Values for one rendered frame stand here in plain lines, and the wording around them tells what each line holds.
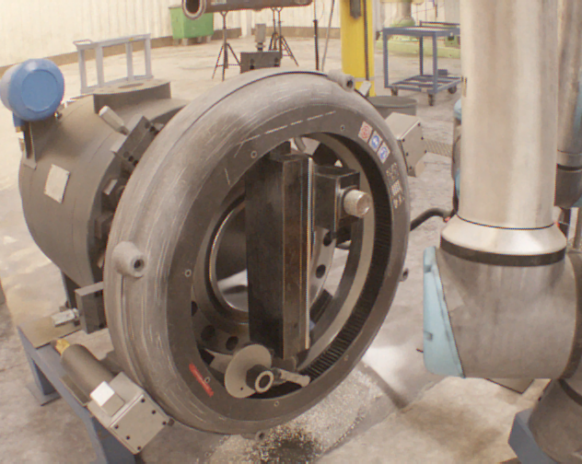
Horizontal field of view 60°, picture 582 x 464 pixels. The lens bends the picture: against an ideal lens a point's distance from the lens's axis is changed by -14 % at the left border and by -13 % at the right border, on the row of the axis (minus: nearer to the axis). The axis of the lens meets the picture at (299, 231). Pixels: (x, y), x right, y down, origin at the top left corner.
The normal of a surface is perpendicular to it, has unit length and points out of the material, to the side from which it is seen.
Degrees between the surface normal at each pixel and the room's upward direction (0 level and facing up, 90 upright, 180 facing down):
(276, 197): 86
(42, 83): 90
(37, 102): 90
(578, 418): 70
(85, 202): 63
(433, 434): 0
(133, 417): 90
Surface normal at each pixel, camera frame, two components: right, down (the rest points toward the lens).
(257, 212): -0.71, 0.24
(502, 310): -0.29, 0.22
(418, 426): -0.04, -0.92
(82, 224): -0.69, 0.00
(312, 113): 0.70, 0.26
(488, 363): -0.19, 0.62
